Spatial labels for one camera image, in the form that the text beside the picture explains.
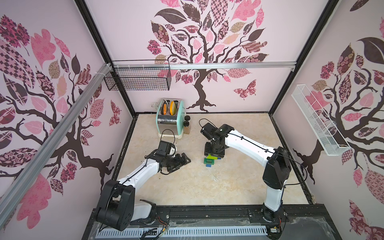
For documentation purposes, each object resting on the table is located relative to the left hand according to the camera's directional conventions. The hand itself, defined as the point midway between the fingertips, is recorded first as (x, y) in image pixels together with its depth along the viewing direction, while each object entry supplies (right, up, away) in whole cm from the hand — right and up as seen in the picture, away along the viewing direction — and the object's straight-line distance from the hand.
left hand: (184, 166), depth 84 cm
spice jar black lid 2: (0, +25, +17) cm, 30 cm away
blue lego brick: (+14, 0, +5) cm, 15 cm away
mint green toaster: (-10, +29, +10) cm, 33 cm away
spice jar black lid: (0, +29, +20) cm, 36 cm away
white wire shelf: (+68, +16, -20) cm, 73 cm away
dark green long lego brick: (+14, +3, 0) cm, 15 cm away
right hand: (+15, +6, -2) cm, 17 cm away
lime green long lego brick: (+16, +6, -2) cm, 17 cm away
